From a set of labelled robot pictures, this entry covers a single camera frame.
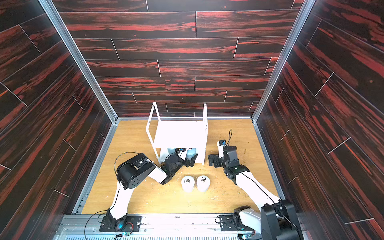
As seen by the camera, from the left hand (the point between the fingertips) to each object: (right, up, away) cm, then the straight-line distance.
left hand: (192, 151), depth 95 cm
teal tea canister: (-13, +1, -3) cm, 14 cm away
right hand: (+16, -1, -6) cm, 18 cm away
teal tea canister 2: (-1, 0, -6) cm, 6 cm away
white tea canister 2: (+6, -15, -15) cm, 22 cm away
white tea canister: (-3, -16, -15) cm, 22 cm away
